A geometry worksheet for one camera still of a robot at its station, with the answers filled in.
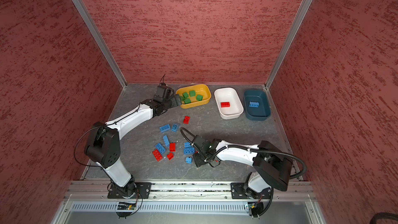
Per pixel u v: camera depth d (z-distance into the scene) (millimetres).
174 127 947
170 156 850
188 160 818
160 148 880
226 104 1065
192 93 1136
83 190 757
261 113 1033
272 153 431
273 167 428
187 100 1102
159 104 683
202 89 1132
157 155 838
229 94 1122
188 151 874
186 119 999
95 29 881
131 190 672
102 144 466
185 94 1134
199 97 1106
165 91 706
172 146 875
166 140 896
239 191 740
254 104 1065
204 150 652
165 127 947
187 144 878
